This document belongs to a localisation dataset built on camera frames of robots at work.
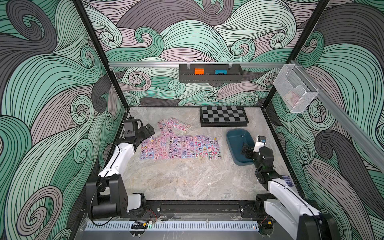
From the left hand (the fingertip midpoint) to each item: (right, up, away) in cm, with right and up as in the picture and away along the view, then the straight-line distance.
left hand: (146, 129), depth 87 cm
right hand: (+64, -9, -2) cm, 64 cm away
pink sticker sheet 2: (+7, -13, +9) cm, 17 cm away
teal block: (+44, +37, +7) cm, 58 cm away
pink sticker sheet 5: (+33, -12, +10) cm, 36 cm away
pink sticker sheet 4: (+25, -12, +9) cm, 29 cm away
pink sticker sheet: (-2, -14, +8) cm, 16 cm away
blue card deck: (+81, -28, -6) cm, 86 cm away
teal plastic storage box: (+59, -7, +17) cm, 62 cm away
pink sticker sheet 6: (+41, -13, +8) cm, 44 cm away
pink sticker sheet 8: (+17, +2, +20) cm, 27 cm away
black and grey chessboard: (+44, +8, +23) cm, 50 cm away
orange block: (+32, +37, +6) cm, 49 cm away
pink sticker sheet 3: (+16, -12, +8) cm, 22 cm away
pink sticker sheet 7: (+9, -1, +19) cm, 21 cm away
